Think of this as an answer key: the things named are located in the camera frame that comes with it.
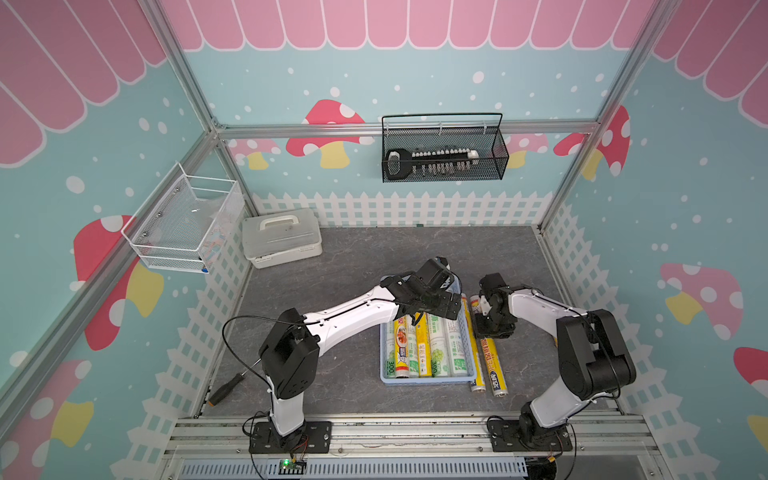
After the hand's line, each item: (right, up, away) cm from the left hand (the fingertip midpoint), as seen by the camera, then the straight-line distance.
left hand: (445, 306), depth 82 cm
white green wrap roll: (-15, -13, +2) cm, 20 cm away
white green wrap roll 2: (-1, -12, +3) cm, 12 cm away
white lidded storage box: (-53, +20, +20) cm, 60 cm away
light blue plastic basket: (+6, -14, -3) cm, 15 cm away
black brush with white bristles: (-12, +42, +7) cm, 44 cm away
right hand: (+14, -10, +10) cm, 20 cm away
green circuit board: (-40, -38, -9) cm, 56 cm away
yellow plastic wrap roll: (-5, -11, +4) cm, 13 cm away
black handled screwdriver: (-59, -22, -3) cm, 63 cm away
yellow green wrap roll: (-12, -11, 0) cm, 16 cm away
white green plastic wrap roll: (+4, -15, +1) cm, 16 cm away
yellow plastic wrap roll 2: (+14, -15, +2) cm, 21 cm away
